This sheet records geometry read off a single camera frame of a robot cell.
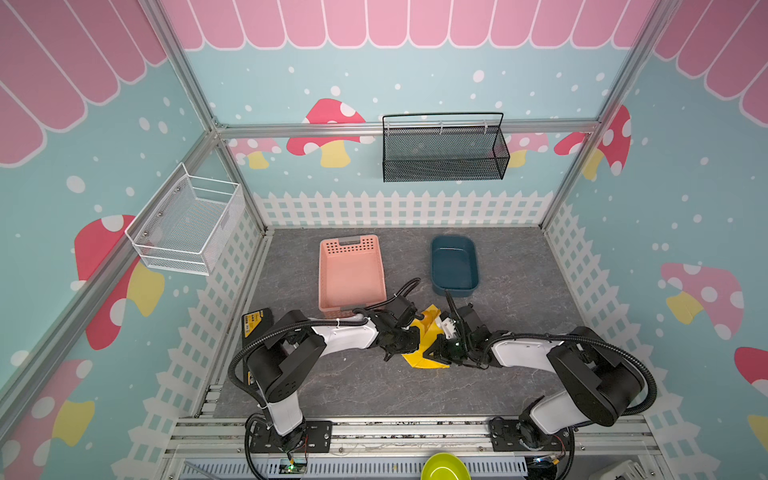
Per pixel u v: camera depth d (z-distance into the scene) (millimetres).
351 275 1084
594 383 446
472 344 709
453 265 1064
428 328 923
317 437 743
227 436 759
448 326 841
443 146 940
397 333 753
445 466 702
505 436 740
